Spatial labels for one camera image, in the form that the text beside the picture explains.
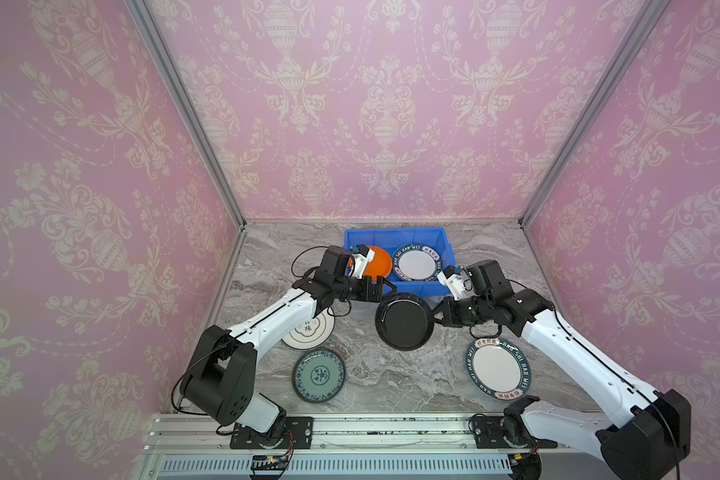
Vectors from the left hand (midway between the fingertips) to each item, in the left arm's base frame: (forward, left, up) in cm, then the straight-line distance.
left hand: (386, 291), depth 81 cm
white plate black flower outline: (-5, +22, -17) cm, 28 cm away
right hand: (-7, -11, 0) cm, 13 cm away
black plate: (-9, -4, +1) cm, 10 cm away
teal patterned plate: (-17, +18, -18) cm, 31 cm away
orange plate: (+21, 0, -15) cm, 26 cm away
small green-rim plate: (+22, -12, -15) cm, 29 cm away
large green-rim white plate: (-15, -32, -16) cm, 39 cm away
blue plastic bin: (+35, -5, -17) cm, 39 cm away
